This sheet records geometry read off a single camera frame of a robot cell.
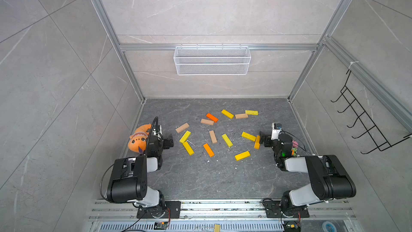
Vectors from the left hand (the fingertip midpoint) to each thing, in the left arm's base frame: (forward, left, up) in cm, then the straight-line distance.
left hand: (164, 133), depth 94 cm
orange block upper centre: (+14, -30, -5) cm, 33 cm away
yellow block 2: (-8, -14, -5) cm, 17 cm away
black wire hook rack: (-22, -93, +26) cm, 99 cm away
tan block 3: (+12, -26, -6) cm, 29 cm away
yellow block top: (+18, -40, -6) cm, 44 cm away
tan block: (+7, -9, -6) cm, 13 cm away
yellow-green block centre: (-2, -38, -6) cm, 39 cm away
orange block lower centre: (-10, -27, -6) cm, 29 cm away
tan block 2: (-1, -29, -5) cm, 30 cm away
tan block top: (+15, -49, -5) cm, 52 cm away
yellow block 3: (-2, -54, -6) cm, 54 cm away
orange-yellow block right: (-7, -56, -5) cm, 56 cm away
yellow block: (0, -12, -5) cm, 13 cm away
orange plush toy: (-8, +13, +4) cm, 15 cm away
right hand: (-2, -63, +1) cm, 63 cm away
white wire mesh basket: (+38, -30, +23) cm, 54 cm away
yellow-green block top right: (+18, -58, -6) cm, 61 cm away
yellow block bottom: (-14, -46, -6) cm, 48 cm away
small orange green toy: (-13, -76, -4) cm, 77 cm away
